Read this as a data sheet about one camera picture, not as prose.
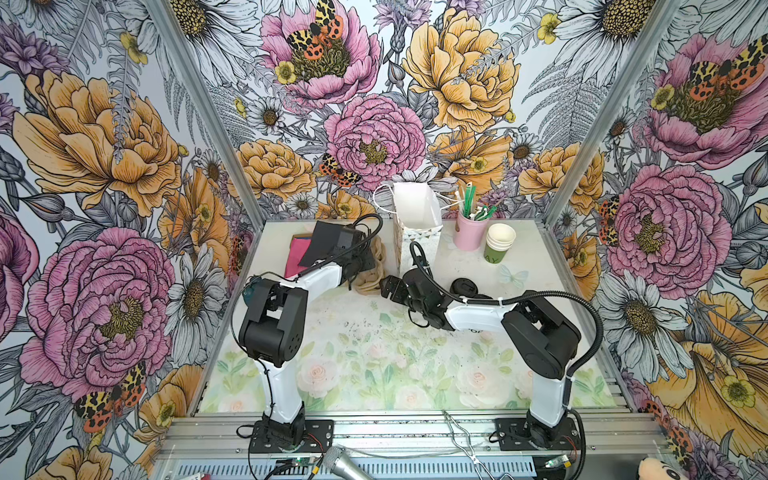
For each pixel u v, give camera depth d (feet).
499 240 3.26
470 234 3.51
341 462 2.24
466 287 3.26
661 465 2.12
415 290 2.40
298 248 3.58
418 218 3.65
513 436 2.42
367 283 3.09
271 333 1.67
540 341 1.62
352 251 2.56
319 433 2.44
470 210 3.45
